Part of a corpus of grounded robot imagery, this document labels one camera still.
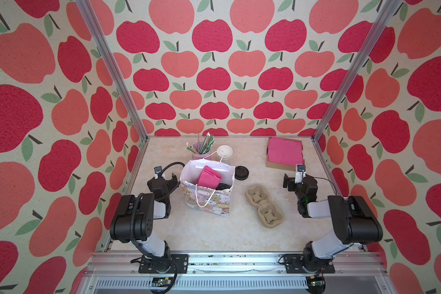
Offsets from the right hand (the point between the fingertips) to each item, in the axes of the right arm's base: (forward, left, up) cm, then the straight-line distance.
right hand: (300, 174), depth 94 cm
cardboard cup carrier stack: (-21, +16, -5) cm, 27 cm away
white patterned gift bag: (-24, +47, +10) cm, 53 cm away
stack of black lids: (+2, +31, -6) cm, 31 cm away
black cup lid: (-15, +39, +7) cm, 43 cm away
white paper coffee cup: (-23, +37, +19) cm, 47 cm away
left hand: (-8, +70, 0) cm, 70 cm away
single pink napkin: (-16, +45, +14) cm, 50 cm away
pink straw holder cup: (+2, +54, +6) cm, 55 cm away
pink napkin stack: (+19, +4, -4) cm, 20 cm away
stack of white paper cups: (+8, +41, +4) cm, 42 cm away
